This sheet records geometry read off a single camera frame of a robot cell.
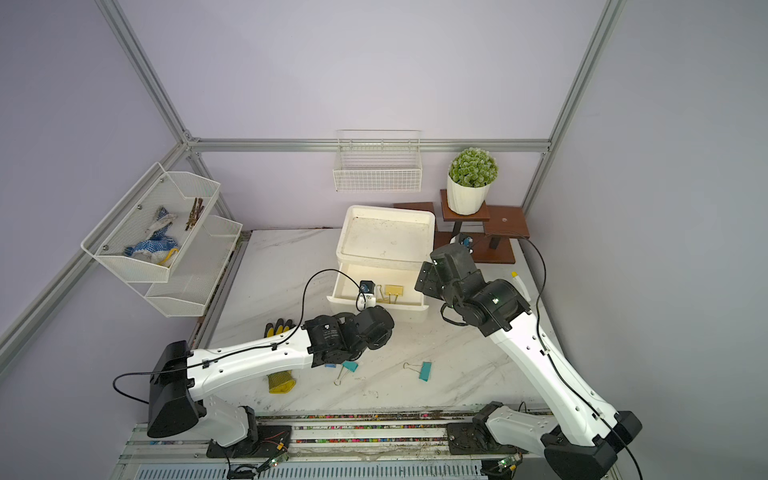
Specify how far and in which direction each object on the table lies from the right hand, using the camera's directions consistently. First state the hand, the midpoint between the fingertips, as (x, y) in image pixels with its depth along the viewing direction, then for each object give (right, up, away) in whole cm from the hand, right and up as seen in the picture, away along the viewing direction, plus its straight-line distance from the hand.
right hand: (435, 282), depth 71 cm
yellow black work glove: (-46, -16, +21) cm, 53 cm away
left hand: (-14, -11, +6) cm, 19 cm away
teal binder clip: (-1, -27, +15) cm, 31 cm away
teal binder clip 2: (-24, -26, +15) cm, 39 cm away
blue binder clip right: (-22, -14, -18) cm, 31 cm away
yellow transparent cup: (-41, -28, +8) cm, 50 cm away
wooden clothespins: (-65, +18, +11) cm, 69 cm away
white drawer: (-6, -7, +3) cm, 10 cm away
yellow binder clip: (-9, -3, +13) cm, 16 cm away
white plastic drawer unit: (-13, +10, +16) cm, 22 cm away
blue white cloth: (-67, +8, +1) cm, 68 cm away
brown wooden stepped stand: (+22, +14, +27) cm, 38 cm away
